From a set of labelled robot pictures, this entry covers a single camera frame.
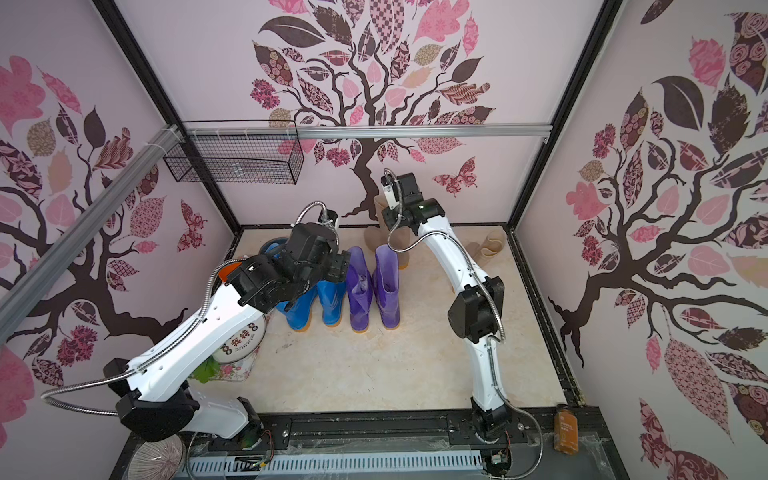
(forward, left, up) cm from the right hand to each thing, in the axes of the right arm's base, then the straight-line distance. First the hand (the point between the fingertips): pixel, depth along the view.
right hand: (396, 208), depth 89 cm
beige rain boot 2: (-16, -25, -2) cm, 30 cm away
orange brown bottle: (-56, -40, -23) cm, 73 cm away
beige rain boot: (-10, +4, -1) cm, 11 cm away
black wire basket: (+19, +51, +9) cm, 56 cm away
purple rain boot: (-23, +4, -6) cm, 24 cm away
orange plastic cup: (-4, +62, -25) cm, 67 cm away
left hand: (-24, +16, +6) cm, 29 cm away
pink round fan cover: (-61, +58, -23) cm, 87 cm away
